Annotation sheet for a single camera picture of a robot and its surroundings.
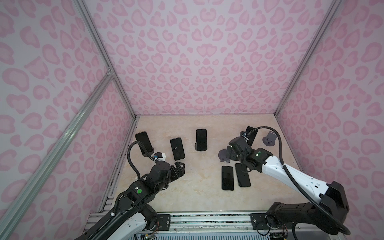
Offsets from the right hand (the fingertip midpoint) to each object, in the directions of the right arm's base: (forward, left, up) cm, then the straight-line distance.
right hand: (235, 151), depth 81 cm
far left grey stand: (+4, +50, -10) cm, 51 cm away
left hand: (-10, +28, +3) cm, 30 cm away
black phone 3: (+12, +18, -6) cm, 23 cm away
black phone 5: (+16, -14, -7) cm, 23 cm away
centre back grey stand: (+12, +22, -15) cm, 29 cm away
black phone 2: (+6, +33, -8) cm, 34 cm away
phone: (-7, -6, -15) cm, 18 cm away
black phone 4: (-12, +3, -16) cm, 20 cm away
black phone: (+9, +54, -2) cm, 54 cm away
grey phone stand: (+17, -28, -13) cm, 35 cm away
